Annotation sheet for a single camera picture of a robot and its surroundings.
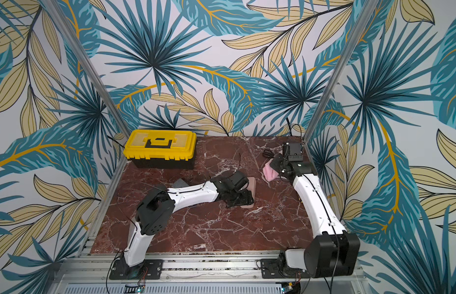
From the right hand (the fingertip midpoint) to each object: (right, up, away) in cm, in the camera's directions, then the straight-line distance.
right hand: (276, 162), depth 82 cm
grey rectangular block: (-47, -11, +14) cm, 50 cm away
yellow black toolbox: (-57, +6, +11) cm, 59 cm away
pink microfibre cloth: (-4, -5, -3) cm, 7 cm away
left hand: (-12, -20, +4) cm, 24 cm away
